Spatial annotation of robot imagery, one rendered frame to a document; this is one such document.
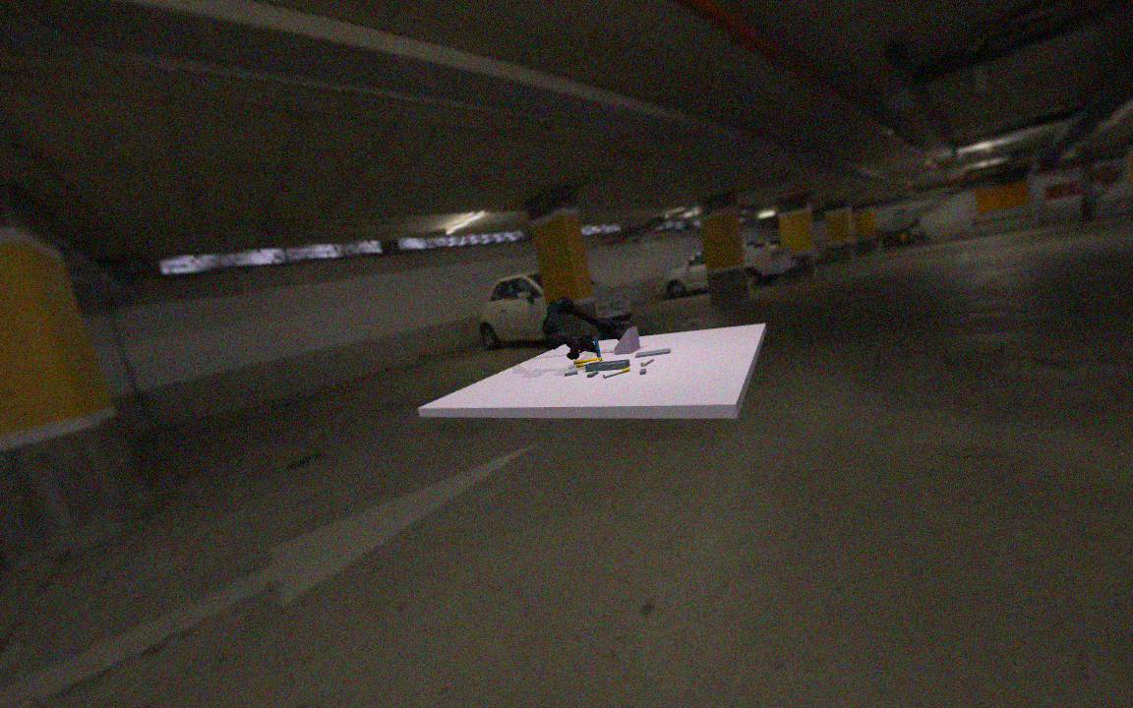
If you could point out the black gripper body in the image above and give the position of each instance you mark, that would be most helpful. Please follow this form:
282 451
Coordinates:
575 341

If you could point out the keyboard with white letter keys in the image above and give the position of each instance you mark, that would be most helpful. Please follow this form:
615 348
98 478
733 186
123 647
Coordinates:
607 366

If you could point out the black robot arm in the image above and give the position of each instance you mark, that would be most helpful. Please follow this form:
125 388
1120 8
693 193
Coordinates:
566 306

